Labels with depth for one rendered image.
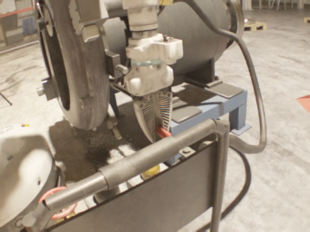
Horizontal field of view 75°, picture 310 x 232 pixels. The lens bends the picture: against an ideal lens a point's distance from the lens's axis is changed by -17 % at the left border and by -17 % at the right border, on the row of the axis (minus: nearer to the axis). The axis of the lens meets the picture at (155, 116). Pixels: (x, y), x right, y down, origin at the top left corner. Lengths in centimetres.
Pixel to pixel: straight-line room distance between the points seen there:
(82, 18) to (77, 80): 23
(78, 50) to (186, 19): 54
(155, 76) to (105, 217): 28
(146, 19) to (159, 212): 37
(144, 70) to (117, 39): 59
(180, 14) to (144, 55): 67
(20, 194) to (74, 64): 46
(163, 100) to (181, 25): 61
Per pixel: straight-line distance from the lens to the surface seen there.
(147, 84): 48
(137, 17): 46
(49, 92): 115
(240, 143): 64
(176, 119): 105
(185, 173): 45
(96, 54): 79
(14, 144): 103
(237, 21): 151
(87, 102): 83
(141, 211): 44
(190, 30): 113
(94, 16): 70
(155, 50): 44
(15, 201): 81
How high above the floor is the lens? 77
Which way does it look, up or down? 28 degrees down
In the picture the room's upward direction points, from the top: 7 degrees counter-clockwise
